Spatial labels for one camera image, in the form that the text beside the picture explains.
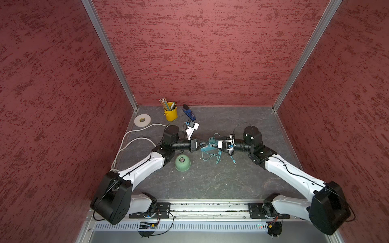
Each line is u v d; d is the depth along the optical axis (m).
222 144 0.61
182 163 0.79
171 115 1.08
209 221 0.73
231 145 0.61
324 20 0.75
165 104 1.03
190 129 0.70
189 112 1.14
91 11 0.72
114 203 0.41
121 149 1.00
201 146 0.71
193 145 0.67
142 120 1.11
